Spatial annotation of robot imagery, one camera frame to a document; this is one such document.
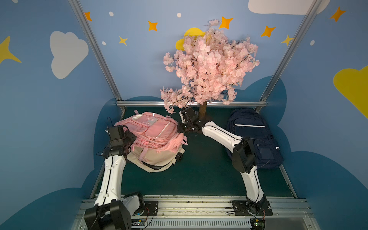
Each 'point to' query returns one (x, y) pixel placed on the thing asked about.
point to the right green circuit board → (257, 224)
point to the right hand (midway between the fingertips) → (178, 126)
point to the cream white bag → (152, 161)
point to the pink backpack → (154, 131)
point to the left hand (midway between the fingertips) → (131, 133)
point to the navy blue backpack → (247, 123)
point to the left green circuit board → (138, 222)
